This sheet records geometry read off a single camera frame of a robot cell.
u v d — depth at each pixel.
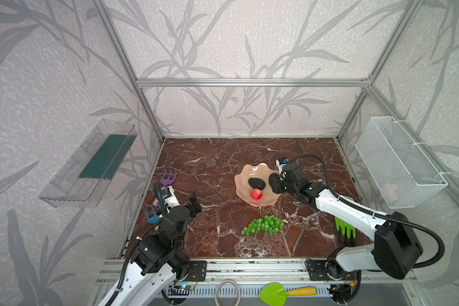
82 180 0.64
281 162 0.76
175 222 0.50
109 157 0.65
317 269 0.73
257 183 0.96
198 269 0.74
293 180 0.65
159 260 0.48
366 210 0.47
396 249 0.42
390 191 0.73
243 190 0.96
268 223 0.81
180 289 0.71
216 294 0.68
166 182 1.00
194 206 0.65
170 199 0.61
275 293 0.69
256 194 0.90
